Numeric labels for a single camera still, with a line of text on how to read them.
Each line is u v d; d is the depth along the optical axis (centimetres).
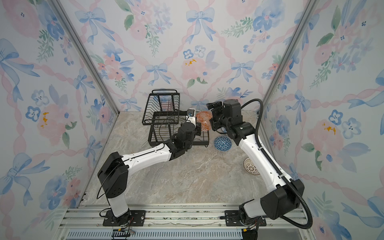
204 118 83
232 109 53
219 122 63
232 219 73
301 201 37
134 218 74
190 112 66
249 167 90
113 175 46
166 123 88
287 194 39
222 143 100
